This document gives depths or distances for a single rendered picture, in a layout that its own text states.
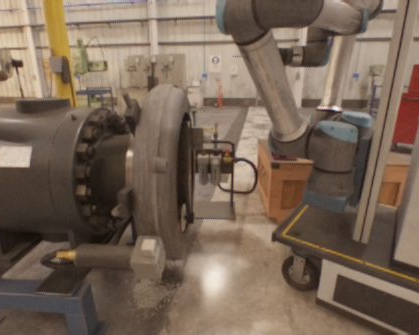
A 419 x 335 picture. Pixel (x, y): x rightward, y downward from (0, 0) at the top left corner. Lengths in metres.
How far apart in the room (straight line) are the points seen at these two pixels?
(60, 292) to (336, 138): 1.17
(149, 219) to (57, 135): 0.48
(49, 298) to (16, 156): 0.53
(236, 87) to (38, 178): 10.99
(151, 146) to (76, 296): 0.63
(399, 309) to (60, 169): 1.34
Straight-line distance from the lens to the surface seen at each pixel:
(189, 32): 12.29
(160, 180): 0.84
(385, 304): 1.29
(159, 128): 0.88
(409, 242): 1.22
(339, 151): 1.10
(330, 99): 1.67
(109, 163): 1.12
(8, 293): 1.30
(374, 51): 12.64
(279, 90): 0.95
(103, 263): 0.96
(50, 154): 1.10
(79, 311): 1.20
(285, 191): 1.95
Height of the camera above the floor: 0.99
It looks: 18 degrees down
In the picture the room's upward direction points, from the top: straight up
